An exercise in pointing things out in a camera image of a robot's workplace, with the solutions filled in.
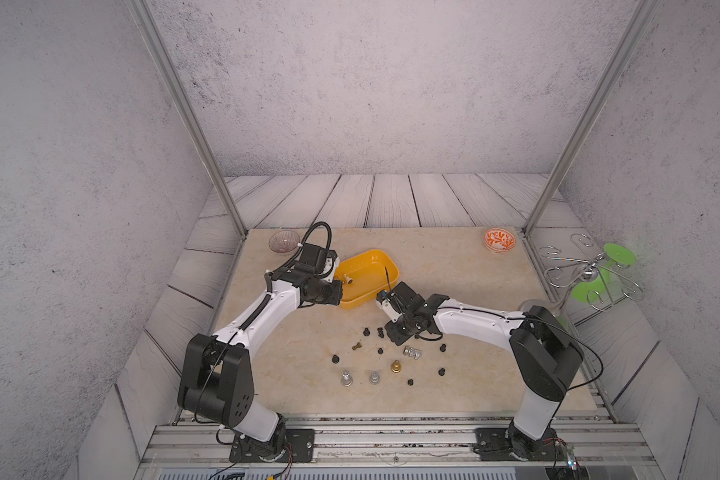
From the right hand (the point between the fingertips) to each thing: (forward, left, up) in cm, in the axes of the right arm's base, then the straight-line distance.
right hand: (393, 331), depth 89 cm
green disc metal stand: (+3, -49, +20) cm, 53 cm away
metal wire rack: (+26, -60, -9) cm, 66 cm away
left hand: (+7, +14, +9) cm, 19 cm away
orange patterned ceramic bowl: (+39, -42, -2) cm, 57 cm away
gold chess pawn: (+20, +14, -2) cm, 25 cm away
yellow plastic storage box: (+23, +7, -2) cm, 24 cm away
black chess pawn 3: (-3, -15, -4) cm, 16 cm away
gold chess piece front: (-9, -1, -2) cm, 10 cm away
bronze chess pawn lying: (-3, +11, -4) cm, 12 cm away
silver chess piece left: (-13, +13, -2) cm, 19 cm away
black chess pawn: (-4, +4, -4) cm, 7 cm away
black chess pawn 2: (-7, +17, -3) cm, 19 cm away
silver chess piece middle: (-13, +5, -2) cm, 14 cm away
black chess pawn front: (-13, -4, -4) cm, 14 cm away
